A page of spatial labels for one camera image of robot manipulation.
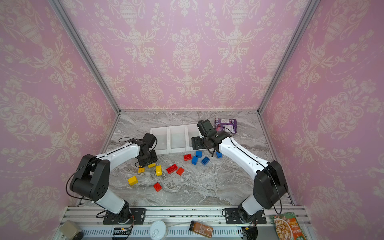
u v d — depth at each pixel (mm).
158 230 660
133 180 838
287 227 703
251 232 729
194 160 923
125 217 673
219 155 956
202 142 703
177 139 1012
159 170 878
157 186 828
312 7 681
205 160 919
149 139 774
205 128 638
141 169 878
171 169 891
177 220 740
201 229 673
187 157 936
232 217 729
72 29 765
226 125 1091
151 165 873
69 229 689
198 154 971
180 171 897
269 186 423
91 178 456
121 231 730
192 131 1060
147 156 764
